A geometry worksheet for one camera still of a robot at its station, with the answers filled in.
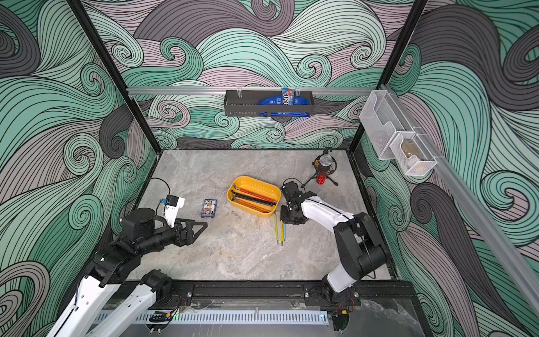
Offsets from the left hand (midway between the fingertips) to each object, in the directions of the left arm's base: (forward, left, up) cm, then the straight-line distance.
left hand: (201, 222), depth 67 cm
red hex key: (+25, -16, -23) cm, 37 cm away
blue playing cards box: (+17, +5, -22) cm, 28 cm away
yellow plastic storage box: (+29, -18, -23) cm, 41 cm away
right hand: (+11, -32, -21) cm, 39 cm away
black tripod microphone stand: (+26, -46, 0) cm, 52 cm away
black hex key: (+22, -14, -22) cm, 34 cm away
